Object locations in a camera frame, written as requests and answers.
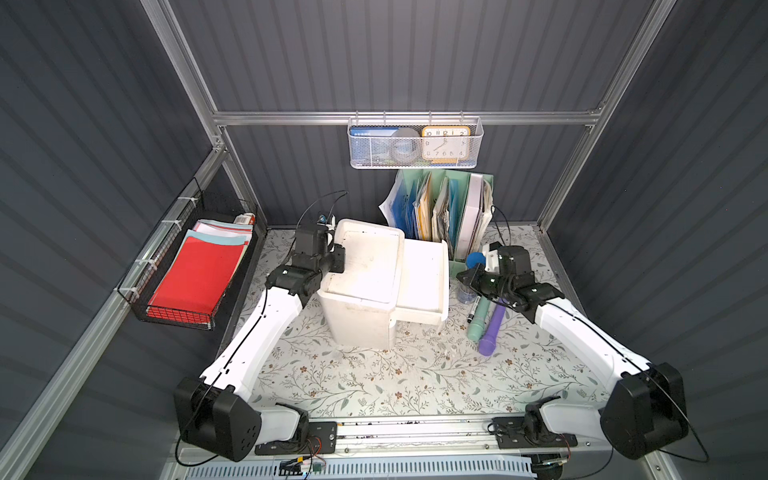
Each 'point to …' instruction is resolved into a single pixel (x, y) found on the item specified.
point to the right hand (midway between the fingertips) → (464, 272)
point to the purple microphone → (487, 343)
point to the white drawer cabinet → (361, 302)
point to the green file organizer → (443, 205)
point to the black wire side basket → (196, 213)
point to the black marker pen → (471, 315)
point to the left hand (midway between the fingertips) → (330, 246)
